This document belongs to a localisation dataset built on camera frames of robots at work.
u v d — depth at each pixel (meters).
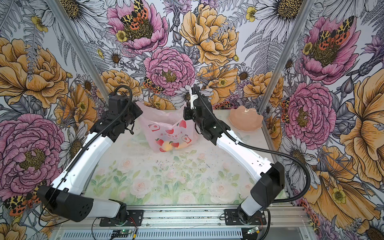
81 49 0.86
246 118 1.17
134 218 0.74
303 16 0.74
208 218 0.76
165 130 0.83
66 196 0.38
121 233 0.71
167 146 0.92
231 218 0.74
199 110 0.55
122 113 0.52
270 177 0.42
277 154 0.43
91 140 0.46
